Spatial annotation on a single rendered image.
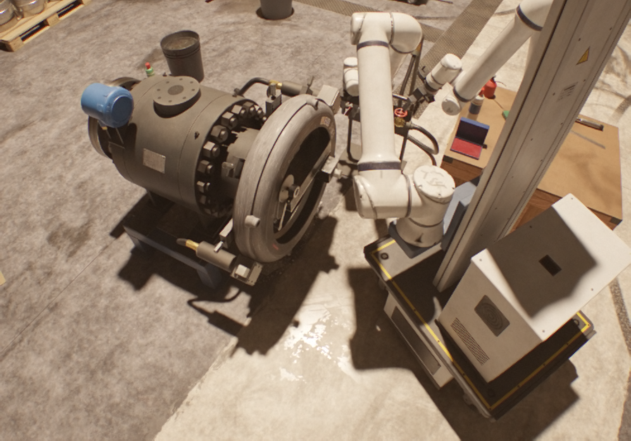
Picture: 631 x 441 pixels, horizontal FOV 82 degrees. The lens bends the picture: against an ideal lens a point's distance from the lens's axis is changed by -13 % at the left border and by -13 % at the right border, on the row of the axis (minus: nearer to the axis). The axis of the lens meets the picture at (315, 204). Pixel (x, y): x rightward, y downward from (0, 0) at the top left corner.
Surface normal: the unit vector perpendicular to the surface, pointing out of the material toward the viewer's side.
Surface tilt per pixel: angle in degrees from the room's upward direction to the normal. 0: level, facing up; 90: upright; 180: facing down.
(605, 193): 0
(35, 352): 0
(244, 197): 55
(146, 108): 22
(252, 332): 0
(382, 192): 38
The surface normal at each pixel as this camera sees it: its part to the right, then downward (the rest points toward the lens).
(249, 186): -0.32, 0.12
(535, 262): 0.00, -0.62
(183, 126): -0.19, -0.26
